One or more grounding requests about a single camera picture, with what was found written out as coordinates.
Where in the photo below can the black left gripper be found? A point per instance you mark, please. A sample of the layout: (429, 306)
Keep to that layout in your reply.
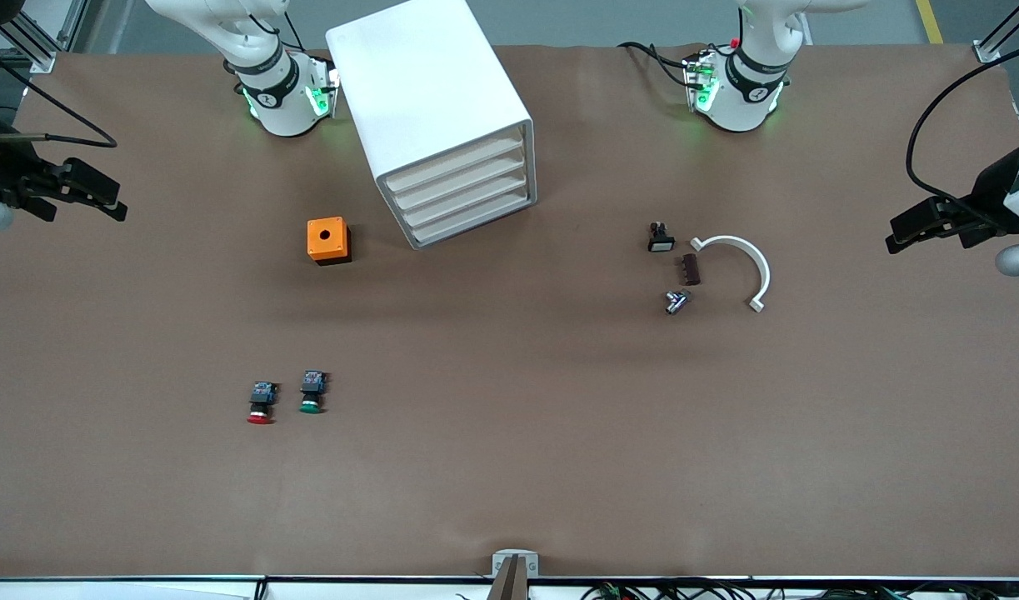
(986, 198)

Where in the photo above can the red push button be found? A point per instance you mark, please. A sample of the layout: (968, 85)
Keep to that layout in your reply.
(261, 404)

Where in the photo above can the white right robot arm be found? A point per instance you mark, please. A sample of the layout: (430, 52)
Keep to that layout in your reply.
(284, 108)

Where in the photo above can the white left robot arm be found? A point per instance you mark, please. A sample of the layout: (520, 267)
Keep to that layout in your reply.
(738, 104)

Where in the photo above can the green push button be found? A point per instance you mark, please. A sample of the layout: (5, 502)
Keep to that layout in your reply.
(312, 393)

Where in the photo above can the white curved plastic clamp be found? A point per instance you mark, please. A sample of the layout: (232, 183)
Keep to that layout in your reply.
(763, 271)

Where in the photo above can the brown terminal block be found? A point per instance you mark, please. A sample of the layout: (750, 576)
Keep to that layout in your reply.
(691, 270)

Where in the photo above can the silver metal fitting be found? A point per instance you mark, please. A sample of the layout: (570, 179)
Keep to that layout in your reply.
(676, 302)

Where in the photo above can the brown table cover sheet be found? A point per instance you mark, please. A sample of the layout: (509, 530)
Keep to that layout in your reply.
(509, 417)

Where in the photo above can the aluminium frame post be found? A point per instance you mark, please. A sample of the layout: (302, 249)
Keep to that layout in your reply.
(1005, 29)
(34, 37)

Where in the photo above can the orange button enclosure box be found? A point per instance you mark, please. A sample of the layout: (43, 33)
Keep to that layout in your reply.
(326, 236)

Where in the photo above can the black switch white face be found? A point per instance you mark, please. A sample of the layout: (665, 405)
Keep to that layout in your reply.
(661, 240)

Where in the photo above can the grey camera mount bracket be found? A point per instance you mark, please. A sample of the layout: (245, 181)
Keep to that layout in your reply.
(501, 562)

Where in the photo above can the brown camera stand post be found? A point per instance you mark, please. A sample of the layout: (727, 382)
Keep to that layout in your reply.
(511, 583)

